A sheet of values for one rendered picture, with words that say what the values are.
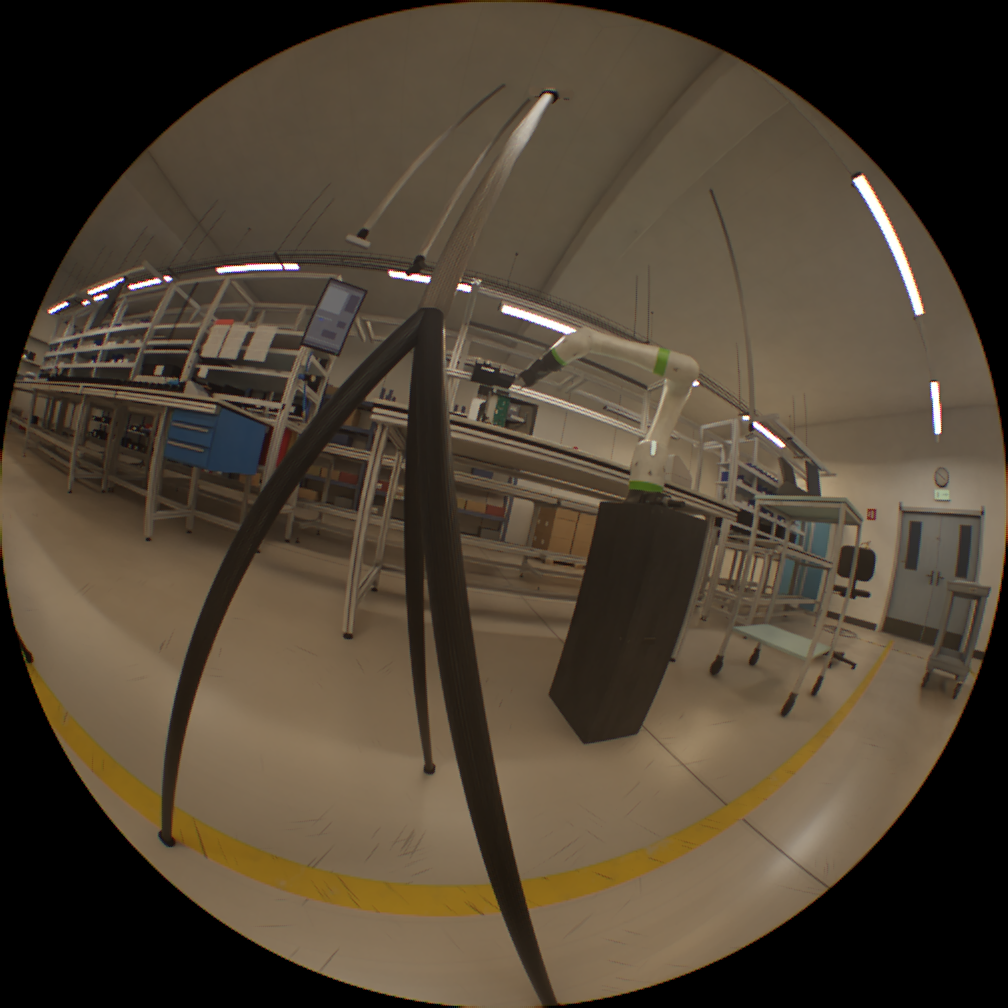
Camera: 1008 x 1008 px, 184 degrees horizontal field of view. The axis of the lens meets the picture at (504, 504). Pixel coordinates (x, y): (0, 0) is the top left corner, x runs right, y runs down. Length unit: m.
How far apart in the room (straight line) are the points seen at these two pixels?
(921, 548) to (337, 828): 7.12
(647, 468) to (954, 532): 6.43
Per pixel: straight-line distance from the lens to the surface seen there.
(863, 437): 7.44
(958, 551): 6.94
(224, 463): 2.06
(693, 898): 0.90
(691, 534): 1.02
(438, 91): 3.42
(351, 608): 1.39
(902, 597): 6.86
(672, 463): 1.64
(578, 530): 4.99
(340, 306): 2.32
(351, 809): 0.82
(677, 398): 1.41
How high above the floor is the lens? 0.70
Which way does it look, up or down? 1 degrees up
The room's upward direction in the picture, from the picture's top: 12 degrees clockwise
